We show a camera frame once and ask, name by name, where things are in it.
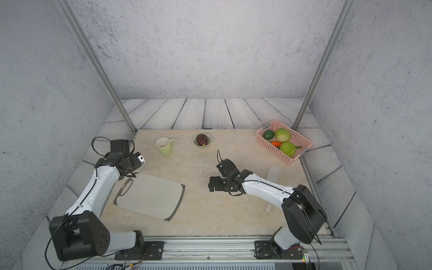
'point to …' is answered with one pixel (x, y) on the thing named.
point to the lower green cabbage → (288, 149)
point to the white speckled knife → (273, 175)
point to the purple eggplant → (201, 139)
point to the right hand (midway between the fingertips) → (216, 186)
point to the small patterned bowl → (194, 142)
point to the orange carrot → (276, 144)
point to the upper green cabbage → (283, 135)
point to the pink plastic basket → (299, 140)
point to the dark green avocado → (269, 134)
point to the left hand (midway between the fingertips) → (137, 163)
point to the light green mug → (166, 145)
